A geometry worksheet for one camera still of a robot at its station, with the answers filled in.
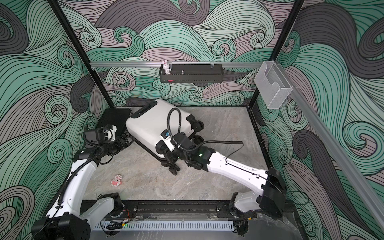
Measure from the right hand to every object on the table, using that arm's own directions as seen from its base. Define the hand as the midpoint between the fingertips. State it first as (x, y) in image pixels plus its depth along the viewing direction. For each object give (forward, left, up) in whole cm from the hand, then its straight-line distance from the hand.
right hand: (164, 149), depth 71 cm
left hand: (+7, +20, -2) cm, 21 cm away
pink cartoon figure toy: (-9, +28, -19) cm, 35 cm away
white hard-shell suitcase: (+19, +12, -2) cm, 23 cm away
